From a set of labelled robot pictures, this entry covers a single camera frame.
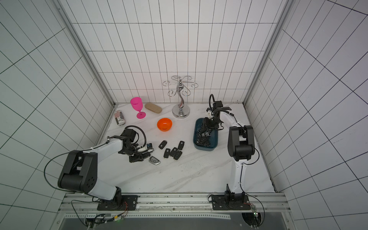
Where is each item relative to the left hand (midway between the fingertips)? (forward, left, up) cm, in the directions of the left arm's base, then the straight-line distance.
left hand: (138, 157), depth 89 cm
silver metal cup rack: (+39, -26, +1) cm, 47 cm away
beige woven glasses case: (+42, -4, +2) cm, 42 cm away
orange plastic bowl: (+25, -14, +2) cm, 29 cm away
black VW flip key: (+9, -15, +1) cm, 17 cm away
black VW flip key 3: (+4, -23, +1) cm, 23 cm away
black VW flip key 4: (+9, -27, +1) cm, 29 cm away
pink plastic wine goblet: (+33, +4, +16) cm, 36 cm away
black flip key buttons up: (+2, -25, +1) cm, 26 cm away
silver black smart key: (-2, -11, +1) cm, 11 cm away
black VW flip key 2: (+4, -18, 0) cm, 18 cm away
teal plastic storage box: (+14, -50, 0) cm, 52 cm away
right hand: (+23, -45, +6) cm, 51 cm away
